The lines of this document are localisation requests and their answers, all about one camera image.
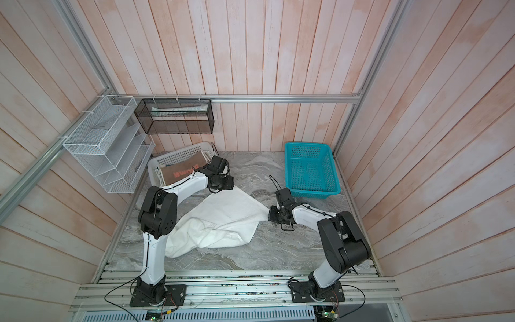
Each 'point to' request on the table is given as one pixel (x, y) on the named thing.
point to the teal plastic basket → (310, 170)
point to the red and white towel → (172, 172)
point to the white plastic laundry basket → (205, 147)
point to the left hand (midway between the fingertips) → (229, 187)
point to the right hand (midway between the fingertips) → (271, 215)
